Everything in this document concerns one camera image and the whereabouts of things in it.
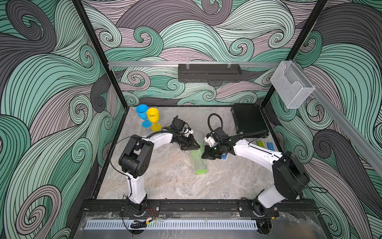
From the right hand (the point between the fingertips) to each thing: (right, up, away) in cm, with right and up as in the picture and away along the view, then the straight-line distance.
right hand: (200, 158), depth 83 cm
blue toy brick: (+47, +4, +12) cm, 49 cm away
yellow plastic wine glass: (-31, +25, +15) cm, 43 cm away
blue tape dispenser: (+11, +3, -9) cm, 14 cm away
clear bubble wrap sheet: (-1, -1, -1) cm, 2 cm away
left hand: (0, +6, +3) cm, 7 cm away
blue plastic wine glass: (-39, +29, +18) cm, 52 cm away
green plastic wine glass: (0, +3, +3) cm, 4 cm away
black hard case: (+39, +21, +26) cm, 52 cm away
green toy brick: (+42, +6, +15) cm, 45 cm away
